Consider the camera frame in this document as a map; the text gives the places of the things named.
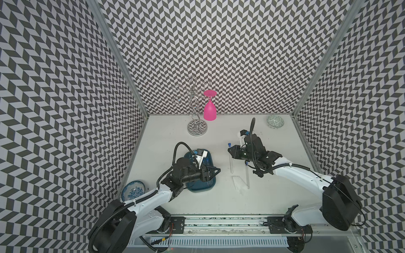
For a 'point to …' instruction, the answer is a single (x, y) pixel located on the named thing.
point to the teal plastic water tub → (201, 186)
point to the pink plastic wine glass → (210, 111)
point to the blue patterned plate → (132, 190)
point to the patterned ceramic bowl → (275, 122)
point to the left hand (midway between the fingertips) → (217, 171)
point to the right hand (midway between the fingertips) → (228, 152)
